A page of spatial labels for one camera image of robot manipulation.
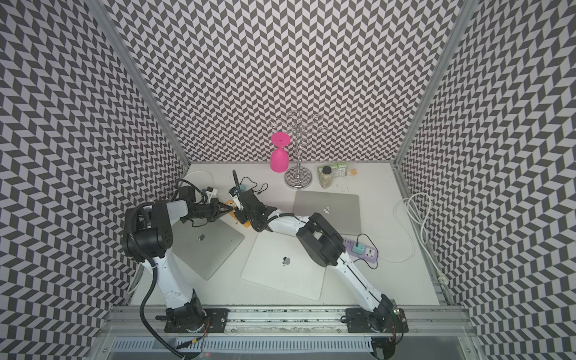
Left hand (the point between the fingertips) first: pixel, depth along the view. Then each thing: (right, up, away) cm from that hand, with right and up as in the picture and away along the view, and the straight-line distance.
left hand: (232, 209), depth 98 cm
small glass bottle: (+42, +14, +5) cm, 44 cm away
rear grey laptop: (+49, -1, +4) cm, 49 cm away
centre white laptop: (+24, -18, -13) cm, 33 cm away
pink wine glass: (+22, +22, -8) cm, 32 cm away
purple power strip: (+57, -16, -12) cm, 61 cm away
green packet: (+49, +18, +10) cm, 53 cm away
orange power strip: (+2, -1, -5) cm, 5 cm away
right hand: (+3, +1, -1) cm, 4 cm away
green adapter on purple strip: (+52, -13, -17) cm, 56 cm away
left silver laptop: (-8, -15, -8) cm, 19 cm away
